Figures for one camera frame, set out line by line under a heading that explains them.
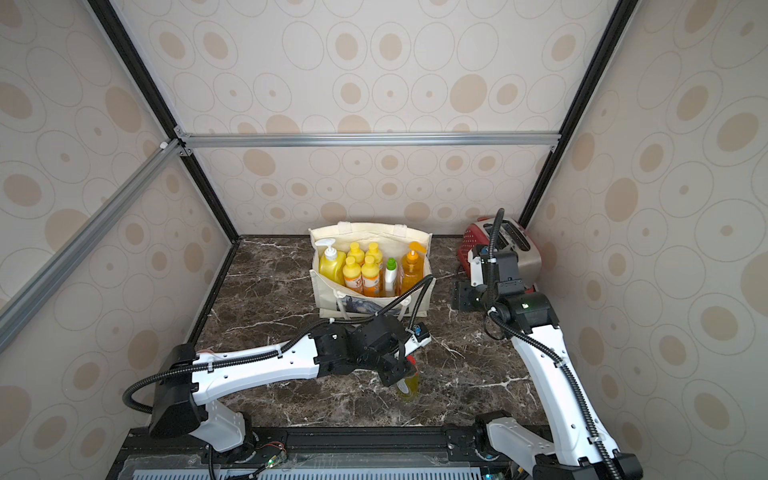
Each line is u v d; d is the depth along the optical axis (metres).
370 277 0.85
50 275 0.56
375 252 0.87
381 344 0.54
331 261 0.85
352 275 0.85
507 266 0.52
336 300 0.87
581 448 0.37
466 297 0.63
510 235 0.97
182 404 0.39
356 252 0.88
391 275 0.90
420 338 0.61
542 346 0.42
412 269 0.90
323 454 0.73
